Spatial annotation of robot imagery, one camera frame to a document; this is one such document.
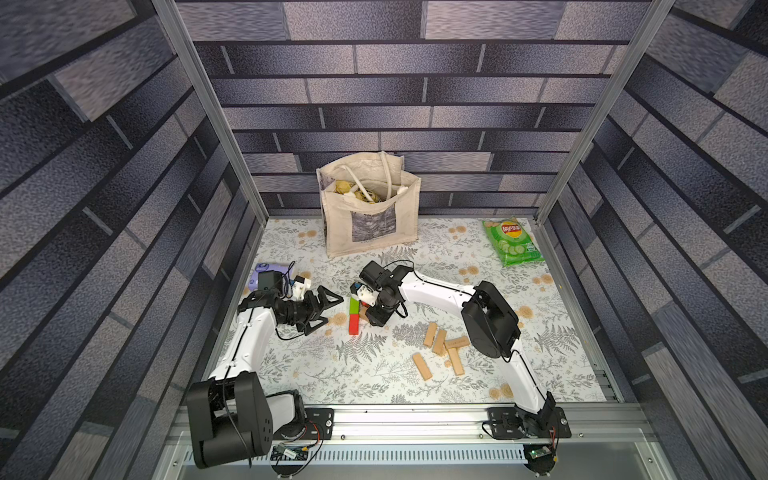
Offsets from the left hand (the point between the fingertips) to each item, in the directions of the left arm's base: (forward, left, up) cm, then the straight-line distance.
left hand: (334, 306), depth 81 cm
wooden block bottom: (-12, -25, -13) cm, 31 cm away
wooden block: (+1, -8, -5) cm, 9 cm away
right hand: (+5, -11, -13) cm, 17 cm away
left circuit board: (-32, +9, -14) cm, 36 cm away
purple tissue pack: (+18, +29, -7) cm, 35 cm away
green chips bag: (+30, -59, -6) cm, 66 cm away
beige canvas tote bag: (+32, -8, +11) cm, 35 cm away
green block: (+6, -4, -10) cm, 13 cm away
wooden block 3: (-5, -30, -13) cm, 33 cm away
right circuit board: (-31, -52, -16) cm, 63 cm away
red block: (+1, -4, -13) cm, 14 cm away
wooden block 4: (-10, -35, -13) cm, 38 cm away
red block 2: (+7, -5, 0) cm, 9 cm away
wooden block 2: (-2, -28, -13) cm, 31 cm away
